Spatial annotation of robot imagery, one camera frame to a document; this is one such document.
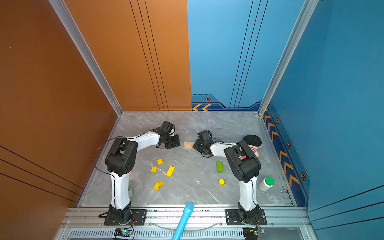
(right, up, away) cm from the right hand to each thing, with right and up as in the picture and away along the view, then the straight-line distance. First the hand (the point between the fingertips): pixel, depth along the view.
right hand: (193, 146), depth 100 cm
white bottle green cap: (+38, -16, -24) cm, 48 cm away
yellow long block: (-13, -13, -11) cm, 22 cm away
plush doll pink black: (+40, +3, -4) cm, 40 cm away
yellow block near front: (-19, -19, -17) cm, 33 cm away
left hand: (-8, +2, +1) cm, 8 cm away
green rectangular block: (+16, -11, -11) cm, 22 cm away
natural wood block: (-3, +1, -1) cm, 3 cm away
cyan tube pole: (-2, -27, -27) cm, 39 cm away
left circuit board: (-33, -37, -29) cm, 57 cm away
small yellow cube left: (-24, -13, -11) cm, 29 cm away
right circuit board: (+28, -37, -30) cm, 56 cm away
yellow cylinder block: (+16, -18, -18) cm, 30 cm away
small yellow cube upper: (-21, -8, -8) cm, 24 cm away
